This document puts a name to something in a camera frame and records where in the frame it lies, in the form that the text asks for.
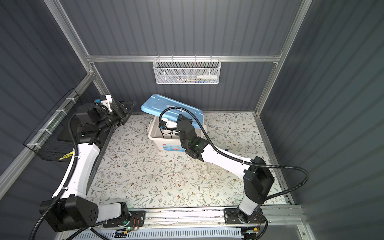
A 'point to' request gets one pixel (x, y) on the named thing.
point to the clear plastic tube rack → (210, 167)
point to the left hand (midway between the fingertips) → (134, 106)
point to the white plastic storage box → (164, 133)
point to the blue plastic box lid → (156, 102)
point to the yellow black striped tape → (66, 156)
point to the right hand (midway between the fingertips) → (184, 114)
